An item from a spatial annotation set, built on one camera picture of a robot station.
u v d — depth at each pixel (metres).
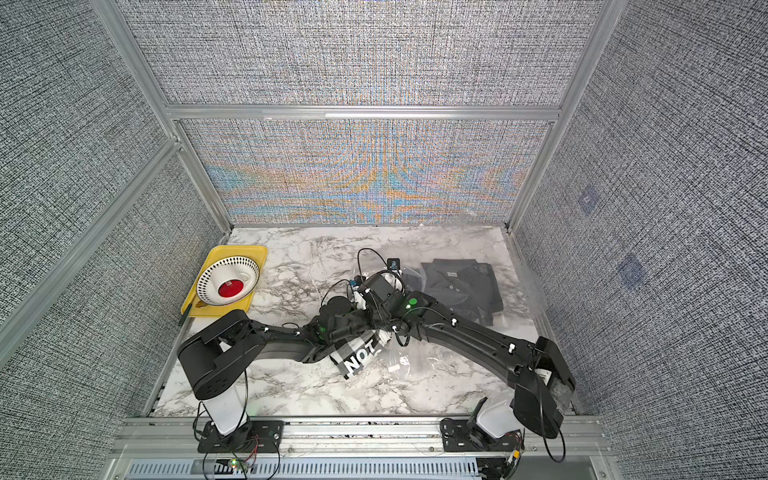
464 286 0.97
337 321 0.68
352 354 0.82
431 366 0.82
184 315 0.93
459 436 0.73
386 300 0.58
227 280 0.95
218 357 0.48
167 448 0.75
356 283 0.78
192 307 0.95
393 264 0.69
